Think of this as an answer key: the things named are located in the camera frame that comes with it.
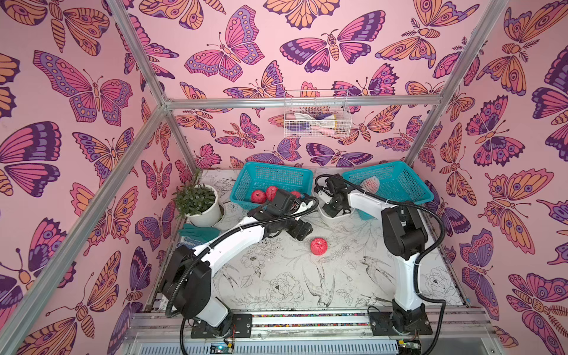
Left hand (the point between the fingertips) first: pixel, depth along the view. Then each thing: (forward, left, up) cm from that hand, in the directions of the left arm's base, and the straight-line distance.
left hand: (306, 223), depth 83 cm
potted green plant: (+7, +42, +3) cm, 42 cm away
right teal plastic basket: (+33, -48, -13) cm, 60 cm away
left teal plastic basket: (+34, +27, -11) cm, 44 cm away
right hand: (+17, -14, -12) cm, 25 cm away
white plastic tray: (+13, -8, -5) cm, 16 cm away
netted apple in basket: (+25, -31, -7) cm, 41 cm away
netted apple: (-5, -5, -9) cm, 11 cm away
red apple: (+19, +21, -8) cm, 29 cm away
